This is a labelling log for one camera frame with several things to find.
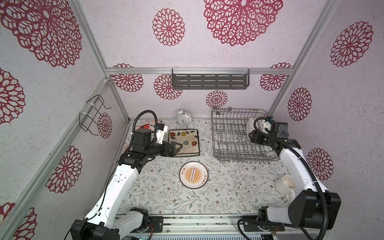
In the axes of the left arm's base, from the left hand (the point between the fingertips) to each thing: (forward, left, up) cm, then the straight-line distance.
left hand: (174, 147), depth 74 cm
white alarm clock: (+37, -3, -16) cm, 40 cm away
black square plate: (+20, -7, -21) cm, 30 cm away
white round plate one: (-4, -9, -24) cm, 26 cm away
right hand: (+11, -45, -2) cm, 46 cm away
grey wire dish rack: (+22, -37, -24) cm, 49 cm away
